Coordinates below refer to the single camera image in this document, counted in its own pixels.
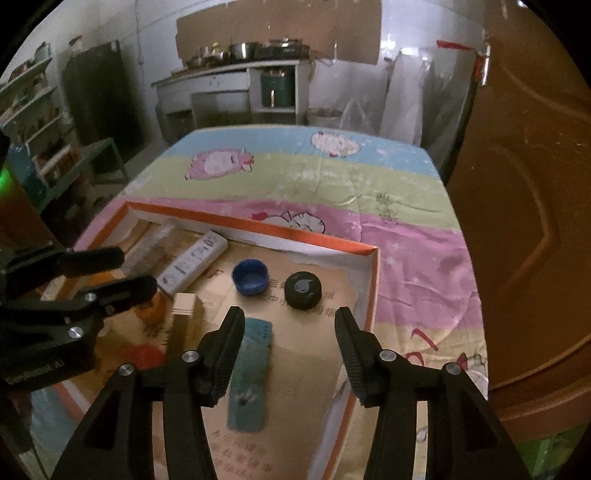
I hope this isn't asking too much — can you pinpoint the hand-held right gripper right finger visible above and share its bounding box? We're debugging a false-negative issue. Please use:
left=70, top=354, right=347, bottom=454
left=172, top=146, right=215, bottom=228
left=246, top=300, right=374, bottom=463
left=335, top=305, right=532, bottom=480

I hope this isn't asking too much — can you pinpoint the teal rectangular box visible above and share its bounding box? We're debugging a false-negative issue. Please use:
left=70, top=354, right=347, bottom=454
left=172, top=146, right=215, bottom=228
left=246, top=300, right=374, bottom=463
left=225, top=318, right=274, bottom=433

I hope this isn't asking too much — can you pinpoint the steel cooking pot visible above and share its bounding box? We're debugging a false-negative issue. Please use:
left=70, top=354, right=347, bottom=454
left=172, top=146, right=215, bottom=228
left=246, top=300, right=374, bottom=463
left=228, top=41, right=259, bottom=63

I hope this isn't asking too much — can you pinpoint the green cardboard box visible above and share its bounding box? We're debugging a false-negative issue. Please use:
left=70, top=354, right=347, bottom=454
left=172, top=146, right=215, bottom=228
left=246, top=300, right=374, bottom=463
left=517, top=425, right=591, bottom=480

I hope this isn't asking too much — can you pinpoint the white cartoon print box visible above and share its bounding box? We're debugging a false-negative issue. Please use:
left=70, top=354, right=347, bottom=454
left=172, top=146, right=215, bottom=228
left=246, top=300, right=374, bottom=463
left=157, top=232, right=228, bottom=294

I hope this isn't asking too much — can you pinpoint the blue bottle cap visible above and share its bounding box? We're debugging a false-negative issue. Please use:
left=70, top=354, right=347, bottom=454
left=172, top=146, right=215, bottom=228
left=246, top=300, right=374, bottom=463
left=231, top=259, right=269, bottom=296

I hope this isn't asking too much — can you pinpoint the storage shelf rack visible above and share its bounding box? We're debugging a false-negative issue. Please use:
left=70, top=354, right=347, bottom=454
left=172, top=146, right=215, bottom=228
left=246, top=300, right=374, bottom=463
left=0, top=46, right=79, bottom=204

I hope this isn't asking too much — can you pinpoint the black gas stove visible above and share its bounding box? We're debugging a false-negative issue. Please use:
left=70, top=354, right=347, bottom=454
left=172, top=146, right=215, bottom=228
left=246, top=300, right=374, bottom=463
left=256, top=41, right=311, bottom=60

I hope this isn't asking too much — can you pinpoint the shallow cardboard box tray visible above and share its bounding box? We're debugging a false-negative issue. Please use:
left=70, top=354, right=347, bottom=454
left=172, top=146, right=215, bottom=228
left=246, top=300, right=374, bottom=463
left=55, top=199, right=380, bottom=480

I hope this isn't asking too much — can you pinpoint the white kitchen counter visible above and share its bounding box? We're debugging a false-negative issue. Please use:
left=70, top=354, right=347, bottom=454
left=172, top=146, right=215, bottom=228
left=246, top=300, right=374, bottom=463
left=152, top=59, right=311, bottom=130

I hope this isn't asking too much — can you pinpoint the grey gas cylinder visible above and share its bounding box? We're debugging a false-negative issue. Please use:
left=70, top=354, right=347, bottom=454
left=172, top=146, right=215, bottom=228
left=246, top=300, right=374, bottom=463
left=156, top=102, right=171, bottom=141

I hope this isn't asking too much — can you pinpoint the black bottle cap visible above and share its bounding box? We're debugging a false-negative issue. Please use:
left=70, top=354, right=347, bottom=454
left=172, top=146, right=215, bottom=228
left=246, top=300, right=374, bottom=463
left=284, top=271, right=323, bottom=310

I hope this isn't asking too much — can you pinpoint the brown wooden door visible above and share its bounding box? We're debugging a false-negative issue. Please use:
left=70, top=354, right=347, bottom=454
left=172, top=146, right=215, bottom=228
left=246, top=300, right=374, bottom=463
left=443, top=0, right=591, bottom=393

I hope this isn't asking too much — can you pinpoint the white rolled sheet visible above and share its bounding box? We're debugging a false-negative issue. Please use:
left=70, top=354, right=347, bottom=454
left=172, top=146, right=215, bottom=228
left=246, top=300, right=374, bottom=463
left=382, top=48, right=423, bottom=144

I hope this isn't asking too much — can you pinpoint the cartoon sheep printed blanket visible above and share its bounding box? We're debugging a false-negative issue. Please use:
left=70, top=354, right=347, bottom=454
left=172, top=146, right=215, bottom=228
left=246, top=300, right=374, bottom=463
left=28, top=126, right=489, bottom=480

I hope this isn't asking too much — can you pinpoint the dark cabinet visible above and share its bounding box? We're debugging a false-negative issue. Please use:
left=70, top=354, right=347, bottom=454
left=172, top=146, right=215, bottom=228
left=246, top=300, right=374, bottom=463
left=62, top=41, right=144, bottom=160

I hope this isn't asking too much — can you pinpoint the green metal stand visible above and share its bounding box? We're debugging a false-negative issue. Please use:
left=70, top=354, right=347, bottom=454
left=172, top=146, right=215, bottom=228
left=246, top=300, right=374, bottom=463
left=37, top=138, right=130, bottom=213

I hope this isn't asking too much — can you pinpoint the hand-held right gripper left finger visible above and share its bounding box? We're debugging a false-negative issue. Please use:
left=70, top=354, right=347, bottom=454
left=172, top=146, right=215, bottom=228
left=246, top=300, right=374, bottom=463
left=48, top=305, right=246, bottom=480

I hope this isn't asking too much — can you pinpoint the gold rectangular box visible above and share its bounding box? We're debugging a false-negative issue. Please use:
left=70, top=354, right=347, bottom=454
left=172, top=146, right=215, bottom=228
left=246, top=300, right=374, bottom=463
left=171, top=292, right=206, bottom=365

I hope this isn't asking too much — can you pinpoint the bucket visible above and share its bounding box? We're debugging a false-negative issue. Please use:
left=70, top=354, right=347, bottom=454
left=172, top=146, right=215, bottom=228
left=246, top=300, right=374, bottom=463
left=307, top=107, right=343, bottom=129

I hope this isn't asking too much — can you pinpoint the cardboard wall sheet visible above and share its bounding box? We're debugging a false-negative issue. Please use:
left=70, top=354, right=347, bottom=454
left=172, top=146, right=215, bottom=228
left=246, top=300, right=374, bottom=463
left=176, top=0, right=383, bottom=65

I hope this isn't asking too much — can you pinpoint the metal door handle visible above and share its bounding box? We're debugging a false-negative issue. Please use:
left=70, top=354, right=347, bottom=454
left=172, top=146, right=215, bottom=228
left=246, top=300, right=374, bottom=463
left=475, top=28, right=491, bottom=86

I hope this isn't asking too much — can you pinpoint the clear plastic sheet roll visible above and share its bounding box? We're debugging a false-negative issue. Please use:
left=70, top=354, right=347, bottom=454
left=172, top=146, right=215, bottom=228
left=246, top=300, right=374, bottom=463
left=416, top=46, right=476, bottom=162

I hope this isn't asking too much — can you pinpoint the clear plastic bag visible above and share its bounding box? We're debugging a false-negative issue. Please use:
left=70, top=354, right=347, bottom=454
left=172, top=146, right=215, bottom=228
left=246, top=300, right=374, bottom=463
left=339, top=99, right=382, bottom=137

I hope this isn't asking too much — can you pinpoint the small white pink box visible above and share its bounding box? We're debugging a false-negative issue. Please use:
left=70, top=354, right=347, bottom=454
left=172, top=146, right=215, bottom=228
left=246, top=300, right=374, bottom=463
left=124, top=220, right=178, bottom=273

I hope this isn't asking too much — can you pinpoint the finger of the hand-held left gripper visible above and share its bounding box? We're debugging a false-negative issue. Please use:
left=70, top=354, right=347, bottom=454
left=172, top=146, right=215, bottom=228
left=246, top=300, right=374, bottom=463
left=48, top=246, right=126, bottom=280
left=60, top=274, right=158, bottom=343

